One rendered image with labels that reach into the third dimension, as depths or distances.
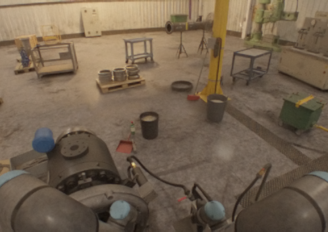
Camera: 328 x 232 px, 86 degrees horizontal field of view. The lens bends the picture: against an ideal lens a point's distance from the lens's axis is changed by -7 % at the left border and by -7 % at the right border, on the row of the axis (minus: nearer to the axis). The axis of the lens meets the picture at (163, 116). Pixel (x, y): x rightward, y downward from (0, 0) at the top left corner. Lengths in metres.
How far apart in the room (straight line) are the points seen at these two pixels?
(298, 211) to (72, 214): 0.46
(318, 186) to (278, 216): 0.12
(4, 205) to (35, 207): 0.08
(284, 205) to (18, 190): 0.56
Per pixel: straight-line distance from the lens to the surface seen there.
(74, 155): 1.60
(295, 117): 3.78
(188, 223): 2.18
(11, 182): 0.55
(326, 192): 0.53
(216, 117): 3.62
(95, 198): 1.22
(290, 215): 0.46
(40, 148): 1.78
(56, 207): 0.47
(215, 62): 4.25
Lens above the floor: 1.89
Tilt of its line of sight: 30 degrees down
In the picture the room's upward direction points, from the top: 1 degrees counter-clockwise
